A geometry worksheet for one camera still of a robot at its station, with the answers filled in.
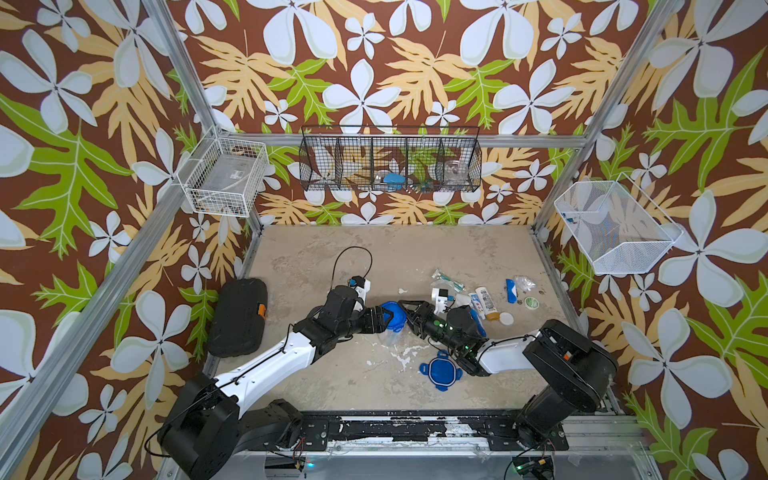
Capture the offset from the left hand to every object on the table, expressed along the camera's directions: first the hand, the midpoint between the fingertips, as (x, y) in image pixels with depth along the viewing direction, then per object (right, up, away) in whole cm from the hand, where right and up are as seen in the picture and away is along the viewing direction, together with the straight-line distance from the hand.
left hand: (385, 312), depth 82 cm
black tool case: (-45, -3, +7) cm, 45 cm away
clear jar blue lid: (+2, -7, +2) cm, 8 cm away
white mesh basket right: (+65, +23, 0) cm, 70 cm away
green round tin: (+49, 0, +16) cm, 52 cm away
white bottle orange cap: (+34, -1, +14) cm, 37 cm away
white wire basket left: (-47, +39, +4) cm, 61 cm away
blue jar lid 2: (+16, -17, +2) cm, 24 cm away
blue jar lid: (+4, -1, -2) cm, 4 cm away
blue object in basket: (+3, +40, +12) cm, 41 cm away
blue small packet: (+44, +3, +20) cm, 48 cm away
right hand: (+3, +1, -1) cm, 3 cm away
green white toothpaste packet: (+19, +9, +21) cm, 30 cm away
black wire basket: (+15, +48, +15) cm, 52 cm away
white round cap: (+39, -4, +12) cm, 41 cm away
